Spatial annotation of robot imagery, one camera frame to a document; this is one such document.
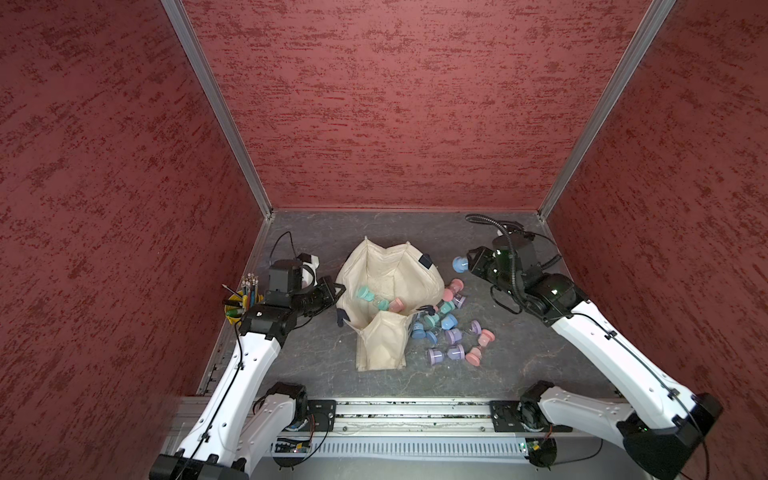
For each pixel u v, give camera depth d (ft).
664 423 1.24
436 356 2.67
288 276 1.83
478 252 2.28
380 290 3.19
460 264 2.48
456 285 3.11
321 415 2.43
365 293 2.87
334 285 2.44
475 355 2.66
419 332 2.80
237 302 2.73
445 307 3.01
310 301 2.08
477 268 2.07
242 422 1.42
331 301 2.15
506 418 2.43
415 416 2.48
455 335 2.79
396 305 2.94
